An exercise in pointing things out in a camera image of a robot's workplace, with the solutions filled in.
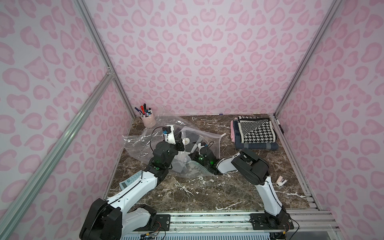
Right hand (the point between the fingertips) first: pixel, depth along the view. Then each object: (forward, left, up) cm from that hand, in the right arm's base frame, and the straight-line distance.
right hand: (185, 156), depth 95 cm
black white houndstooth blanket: (+17, -47, +6) cm, 50 cm away
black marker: (+32, +30, +14) cm, 46 cm away
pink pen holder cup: (+24, +28, +6) cm, 37 cm away
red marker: (+28, +30, +13) cm, 44 cm away
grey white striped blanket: (-8, 0, +12) cm, 15 cm away
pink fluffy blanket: (+18, -32, -1) cm, 36 cm away
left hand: (+2, 0, +24) cm, 24 cm away
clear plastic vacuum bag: (+10, +29, +1) cm, 31 cm away
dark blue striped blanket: (+9, -35, 0) cm, 36 cm away
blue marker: (+28, +33, +14) cm, 46 cm away
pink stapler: (-14, -55, -1) cm, 57 cm away
